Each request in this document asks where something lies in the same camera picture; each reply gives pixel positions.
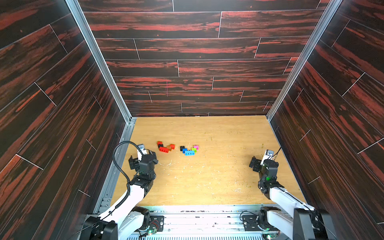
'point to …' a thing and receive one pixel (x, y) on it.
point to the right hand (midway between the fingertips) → (265, 159)
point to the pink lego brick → (197, 147)
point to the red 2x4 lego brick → (163, 149)
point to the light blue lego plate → (190, 153)
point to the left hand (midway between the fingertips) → (143, 153)
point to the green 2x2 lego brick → (194, 149)
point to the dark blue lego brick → (184, 150)
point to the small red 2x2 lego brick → (172, 146)
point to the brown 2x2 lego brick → (169, 147)
